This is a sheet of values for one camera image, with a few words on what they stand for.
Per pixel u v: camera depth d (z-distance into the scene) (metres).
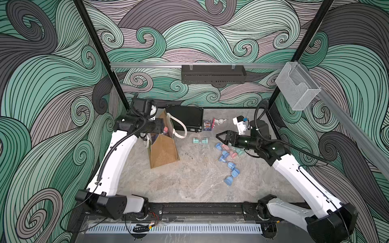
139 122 0.48
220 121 1.08
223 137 0.65
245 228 0.70
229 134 0.63
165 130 0.95
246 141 0.61
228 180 0.81
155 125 0.63
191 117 1.19
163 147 0.85
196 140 0.98
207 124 1.07
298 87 0.78
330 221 0.36
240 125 0.66
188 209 0.76
